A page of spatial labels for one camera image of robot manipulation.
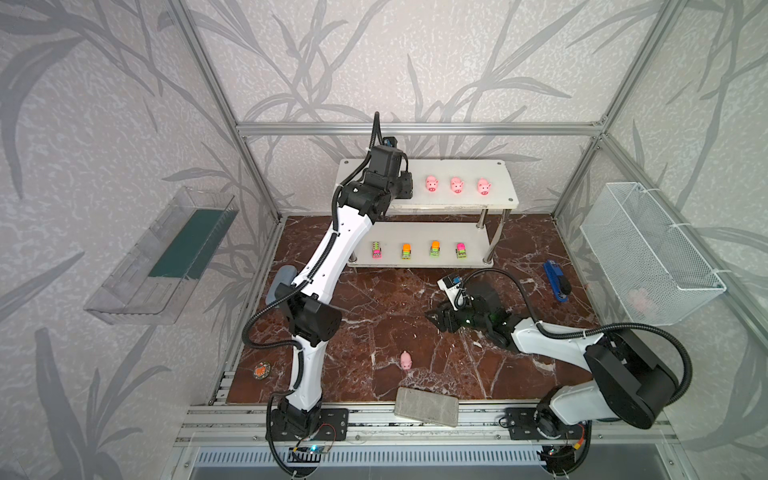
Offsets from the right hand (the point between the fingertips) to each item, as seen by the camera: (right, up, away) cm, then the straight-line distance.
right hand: (432, 300), depth 86 cm
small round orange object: (-48, -19, -4) cm, 52 cm away
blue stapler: (+43, +3, +10) cm, 44 cm away
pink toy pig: (-8, -16, -4) cm, 18 cm away
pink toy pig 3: (+6, +32, -8) cm, 34 cm away
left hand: (-7, +37, -7) cm, 38 cm away
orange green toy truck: (-8, +14, +13) cm, 20 cm away
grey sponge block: (-3, -24, -13) cm, 27 cm away
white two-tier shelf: (+2, +33, -6) cm, 33 cm away
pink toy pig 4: (+13, +32, -8) cm, 35 cm away
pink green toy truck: (-18, +14, +13) cm, 26 cm away
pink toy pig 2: (-1, +33, -8) cm, 34 cm away
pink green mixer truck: (+11, +14, +13) cm, 22 cm away
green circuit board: (-31, -35, -14) cm, 49 cm away
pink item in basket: (+50, +3, -13) cm, 52 cm away
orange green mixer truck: (+2, +15, +13) cm, 20 cm away
